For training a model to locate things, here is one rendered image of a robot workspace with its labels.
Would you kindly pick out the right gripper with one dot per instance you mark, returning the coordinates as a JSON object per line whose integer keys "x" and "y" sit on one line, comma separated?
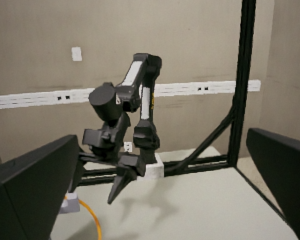
{"x": 120, "y": 182}

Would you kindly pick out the orange cable with blue plug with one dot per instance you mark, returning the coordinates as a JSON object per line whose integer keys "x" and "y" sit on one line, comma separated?
{"x": 94, "y": 216}

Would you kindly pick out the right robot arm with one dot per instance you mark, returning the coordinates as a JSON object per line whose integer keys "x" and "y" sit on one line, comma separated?
{"x": 105, "y": 101}

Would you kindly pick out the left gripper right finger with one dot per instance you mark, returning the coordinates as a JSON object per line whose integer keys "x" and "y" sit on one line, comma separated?
{"x": 277, "y": 159}

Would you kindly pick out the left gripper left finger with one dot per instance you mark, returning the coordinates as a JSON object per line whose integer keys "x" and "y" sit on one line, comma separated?
{"x": 33, "y": 187}

